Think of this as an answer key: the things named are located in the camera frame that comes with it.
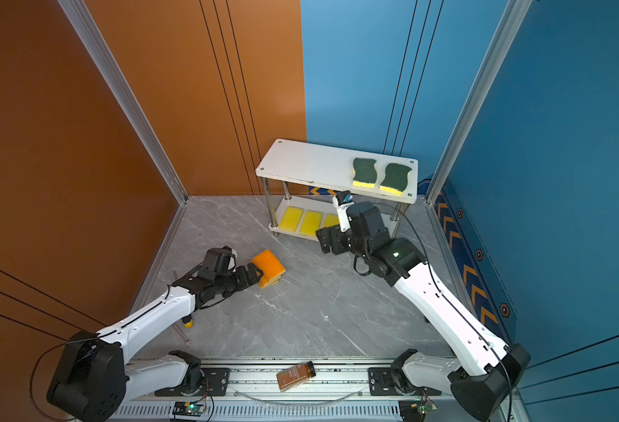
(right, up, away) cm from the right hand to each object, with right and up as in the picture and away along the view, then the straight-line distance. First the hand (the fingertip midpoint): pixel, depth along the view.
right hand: (329, 228), depth 71 cm
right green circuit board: (+23, -50, 0) cm, 55 cm away
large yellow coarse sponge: (+2, +2, +31) cm, 32 cm away
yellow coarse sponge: (-14, +3, +32) cm, 35 cm away
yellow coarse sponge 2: (-6, +1, +32) cm, 32 cm away
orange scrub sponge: (-20, -13, +20) cm, 31 cm away
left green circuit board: (-38, -49, 0) cm, 62 cm away
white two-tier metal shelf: (-8, +15, +8) cm, 19 cm away
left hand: (-24, -16, +16) cm, 33 cm away
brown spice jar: (-9, -40, 0) cm, 41 cm away
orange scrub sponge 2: (-21, -19, +17) cm, 33 cm away
